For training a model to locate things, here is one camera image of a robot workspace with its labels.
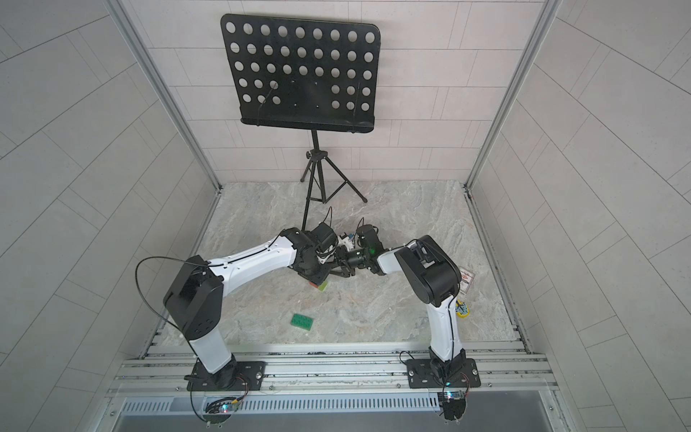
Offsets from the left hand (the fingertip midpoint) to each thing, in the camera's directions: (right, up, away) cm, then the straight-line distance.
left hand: (326, 278), depth 86 cm
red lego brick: (-4, -1, -1) cm, 5 cm away
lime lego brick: (-1, -3, +1) cm, 4 cm away
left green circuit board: (-24, -27, -21) cm, 42 cm away
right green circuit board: (+35, -28, -18) cm, 48 cm away
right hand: (0, +3, +1) cm, 3 cm away
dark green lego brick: (-6, -11, -7) cm, 15 cm away
